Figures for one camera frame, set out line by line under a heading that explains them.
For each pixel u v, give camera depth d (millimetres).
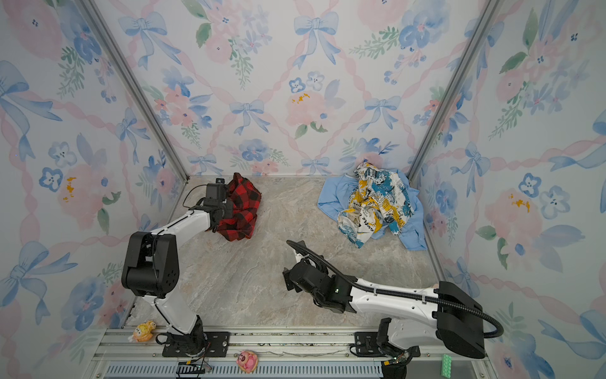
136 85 859
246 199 980
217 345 745
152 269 485
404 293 468
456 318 410
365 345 733
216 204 748
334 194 1132
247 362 689
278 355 732
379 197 963
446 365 702
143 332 733
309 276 560
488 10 689
